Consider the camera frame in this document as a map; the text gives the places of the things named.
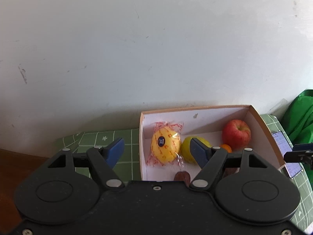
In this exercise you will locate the open cardboard box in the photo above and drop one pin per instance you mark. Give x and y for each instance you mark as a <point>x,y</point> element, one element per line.
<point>205,122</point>

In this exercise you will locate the green cloth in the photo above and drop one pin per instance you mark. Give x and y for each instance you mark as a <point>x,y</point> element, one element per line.
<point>297,120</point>

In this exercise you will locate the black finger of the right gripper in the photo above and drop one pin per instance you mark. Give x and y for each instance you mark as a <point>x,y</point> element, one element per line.
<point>301,153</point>

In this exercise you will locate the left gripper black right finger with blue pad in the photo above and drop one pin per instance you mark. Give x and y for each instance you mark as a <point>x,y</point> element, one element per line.
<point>211,161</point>

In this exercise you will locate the small orange tangerine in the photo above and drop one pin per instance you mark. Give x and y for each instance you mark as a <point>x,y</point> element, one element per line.
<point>226,147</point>

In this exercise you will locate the green yellow lemon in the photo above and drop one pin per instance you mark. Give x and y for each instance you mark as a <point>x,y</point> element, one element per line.
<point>185,150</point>

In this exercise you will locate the yellow orange back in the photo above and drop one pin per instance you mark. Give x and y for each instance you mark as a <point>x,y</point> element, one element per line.
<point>165,146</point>

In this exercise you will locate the dark passion fruit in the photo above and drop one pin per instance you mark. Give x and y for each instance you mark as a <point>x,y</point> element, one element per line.
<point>230,171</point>
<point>183,176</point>

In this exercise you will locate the red yellow apple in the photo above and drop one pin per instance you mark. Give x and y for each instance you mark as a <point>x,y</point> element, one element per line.
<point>237,134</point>

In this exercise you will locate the smartphone with lit screen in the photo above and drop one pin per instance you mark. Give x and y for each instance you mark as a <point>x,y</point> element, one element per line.
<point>292,169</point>

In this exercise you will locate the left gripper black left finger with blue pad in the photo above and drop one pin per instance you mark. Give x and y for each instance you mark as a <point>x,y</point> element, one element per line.
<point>102,160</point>

